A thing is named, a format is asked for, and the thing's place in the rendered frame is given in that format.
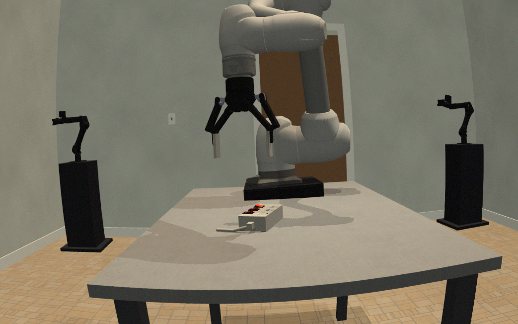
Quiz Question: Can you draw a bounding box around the white power strip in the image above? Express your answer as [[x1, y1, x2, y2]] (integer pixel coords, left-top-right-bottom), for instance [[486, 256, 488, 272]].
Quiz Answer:
[[216, 204, 283, 232]]

